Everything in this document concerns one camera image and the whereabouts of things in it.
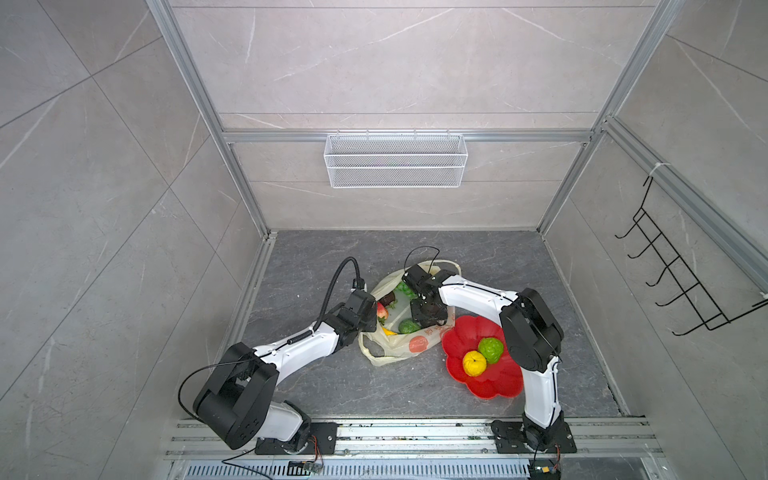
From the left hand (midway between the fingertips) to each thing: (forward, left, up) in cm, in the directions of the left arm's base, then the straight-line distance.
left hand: (368, 306), depth 90 cm
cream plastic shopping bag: (-12, -4, -3) cm, 13 cm away
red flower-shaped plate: (-21, -38, -7) cm, 44 cm away
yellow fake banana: (-6, -6, -5) cm, 10 cm away
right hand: (0, -18, -6) cm, 19 cm away
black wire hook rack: (-19, -71, +27) cm, 78 cm away
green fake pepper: (-6, -12, -2) cm, 14 cm away
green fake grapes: (0, -11, +10) cm, 15 cm away
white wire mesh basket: (+44, -10, +22) cm, 50 cm away
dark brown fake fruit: (+4, -6, -3) cm, 8 cm away
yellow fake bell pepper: (-18, -30, -2) cm, 35 cm away
